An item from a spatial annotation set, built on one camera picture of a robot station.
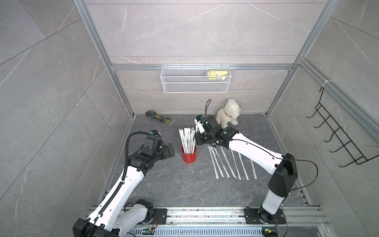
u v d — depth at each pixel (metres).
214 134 0.60
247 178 0.86
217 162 0.93
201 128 0.65
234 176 0.86
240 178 0.86
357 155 0.59
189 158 0.88
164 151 0.69
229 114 1.00
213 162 0.93
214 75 0.86
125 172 0.47
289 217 0.75
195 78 1.00
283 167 0.46
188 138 0.88
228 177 0.86
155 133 0.68
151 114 1.15
